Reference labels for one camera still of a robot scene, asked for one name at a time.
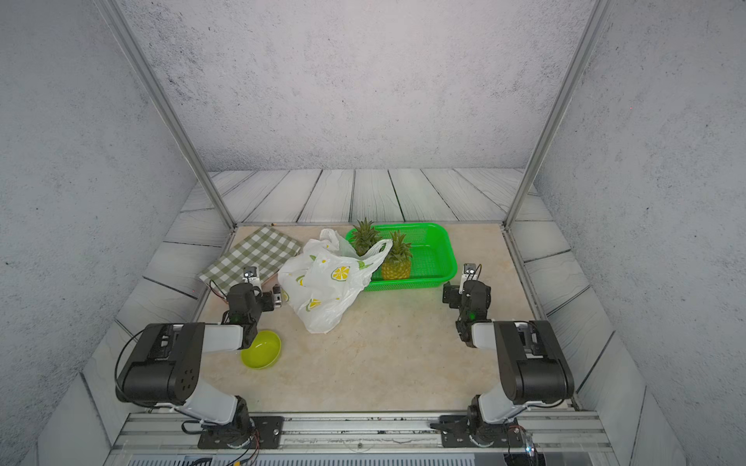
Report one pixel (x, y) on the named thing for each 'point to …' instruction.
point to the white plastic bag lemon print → (319, 281)
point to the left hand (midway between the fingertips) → (265, 285)
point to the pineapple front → (397, 263)
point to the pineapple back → (364, 237)
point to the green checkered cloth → (267, 249)
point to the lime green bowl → (264, 350)
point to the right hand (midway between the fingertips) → (467, 281)
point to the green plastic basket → (433, 254)
